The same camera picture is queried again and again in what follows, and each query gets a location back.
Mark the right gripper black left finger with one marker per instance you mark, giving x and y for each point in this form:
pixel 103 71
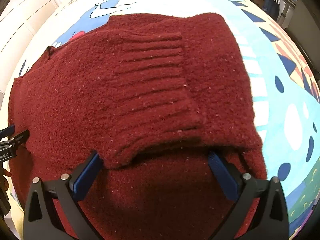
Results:
pixel 41 220

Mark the dark red knit sweater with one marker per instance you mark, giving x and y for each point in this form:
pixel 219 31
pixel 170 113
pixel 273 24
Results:
pixel 154 95

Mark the dark blue bag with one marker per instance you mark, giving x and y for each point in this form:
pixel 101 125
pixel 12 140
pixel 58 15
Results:
pixel 271 7

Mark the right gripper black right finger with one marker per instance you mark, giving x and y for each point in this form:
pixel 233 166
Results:
pixel 270 220

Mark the white wardrobe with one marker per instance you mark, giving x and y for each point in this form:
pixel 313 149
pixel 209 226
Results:
pixel 20 21

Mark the left hand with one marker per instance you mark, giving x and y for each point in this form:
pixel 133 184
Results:
pixel 3 179

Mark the yellow dinosaur bed cover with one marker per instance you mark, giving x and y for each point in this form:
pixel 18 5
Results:
pixel 284 91

